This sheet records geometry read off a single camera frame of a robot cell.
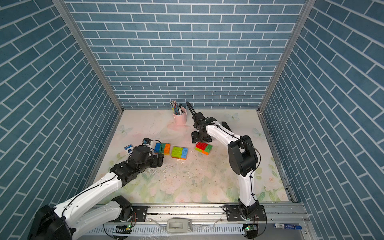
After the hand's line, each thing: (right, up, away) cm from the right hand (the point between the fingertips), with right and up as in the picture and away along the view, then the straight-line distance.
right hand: (198, 141), depth 95 cm
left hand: (-21, -7, -12) cm, 25 cm away
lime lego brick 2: (-11, -6, -1) cm, 13 cm away
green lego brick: (+6, -4, -1) cm, 8 cm away
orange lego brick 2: (+4, -7, 0) cm, 9 cm away
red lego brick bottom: (+2, -3, 0) cm, 3 cm away
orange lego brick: (-21, -6, +1) cm, 22 cm away
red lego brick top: (+2, -3, 0) cm, 4 cm away
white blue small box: (-46, -6, +1) cm, 46 cm away
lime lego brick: (-14, -7, -1) cm, 16 cm away
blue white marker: (+42, -37, -26) cm, 61 cm away
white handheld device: (-9, -36, -26) cm, 45 cm away
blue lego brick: (-9, -7, -1) cm, 12 cm away
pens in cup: (-15, +21, +10) cm, 28 cm away
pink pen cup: (-13, +14, +13) cm, 23 cm away
